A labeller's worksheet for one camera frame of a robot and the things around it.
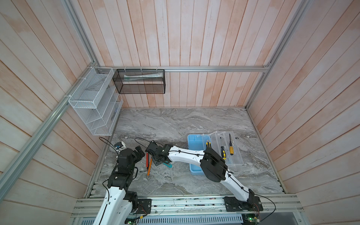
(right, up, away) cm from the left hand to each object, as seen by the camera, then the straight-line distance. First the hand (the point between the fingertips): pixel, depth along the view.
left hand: (135, 152), depth 81 cm
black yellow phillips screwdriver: (+52, 0, -1) cm, 52 cm away
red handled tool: (+5, -7, +10) cm, 13 cm away
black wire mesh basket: (-3, +49, +23) cm, 54 cm away
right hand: (+12, -7, +11) cm, 18 cm away
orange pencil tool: (+7, -11, +6) cm, 15 cm away
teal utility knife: (+20, -10, +7) cm, 24 cm away
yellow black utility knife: (+45, +4, +8) cm, 46 cm away
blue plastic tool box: (+54, +4, +5) cm, 54 cm away
